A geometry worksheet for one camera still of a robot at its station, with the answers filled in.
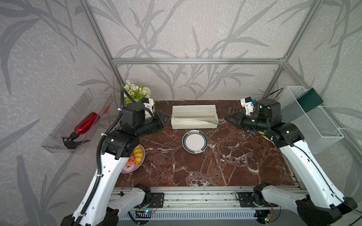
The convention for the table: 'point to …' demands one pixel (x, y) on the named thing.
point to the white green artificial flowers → (137, 93)
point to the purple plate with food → (134, 162)
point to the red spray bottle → (70, 142)
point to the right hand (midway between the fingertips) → (224, 116)
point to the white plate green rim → (194, 141)
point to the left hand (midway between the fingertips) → (172, 115)
